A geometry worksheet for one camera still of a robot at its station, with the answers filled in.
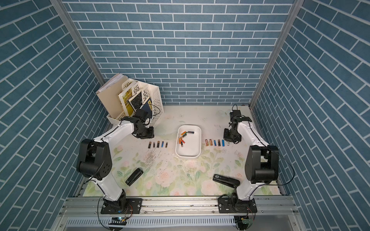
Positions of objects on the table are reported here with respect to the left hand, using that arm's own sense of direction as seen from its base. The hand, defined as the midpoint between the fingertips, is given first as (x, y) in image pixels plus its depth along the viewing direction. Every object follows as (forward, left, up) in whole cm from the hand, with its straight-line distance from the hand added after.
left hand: (155, 135), depth 93 cm
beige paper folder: (+19, +29, +17) cm, 39 cm away
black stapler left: (-24, +9, -5) cm, 27 cm away
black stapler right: (-28, -45, -5) cm, 53 cm away
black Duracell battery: (-3, +5, -8) cm, 10 cm away
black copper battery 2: (-2, -1, -7) cm, 8 cm away
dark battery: (-2, -6, -7) cm, 10 cm away
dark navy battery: (+7, -22, -6) cm, 24 cm away
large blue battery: (-1, -46, -8) cm, 46 cm away
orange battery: (+7, -19, -7) cm, 21 cm away
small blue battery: (-2, -3, -8) cm, 9 cm away
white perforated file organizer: (+28, +7, +13) cm, 32 cm away
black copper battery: (0, -43, -7) cm, 43 cm away
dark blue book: (+21, +8, +5) cm, 23 cm away
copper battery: (0, -34, -7) cm, 35 cm away
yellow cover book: (+19, +20, +17) cm, 32 cm away
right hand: (-3, -47, +1) cm, 47 cm away
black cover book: (+20, +15, +11) cm, 28 cm away
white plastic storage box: (-5, -24, -8) cm, 26 cm away
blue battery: (0, -40, -7) cm, 41 cm away
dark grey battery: (-3, +2, -8) cm, 8 cm away
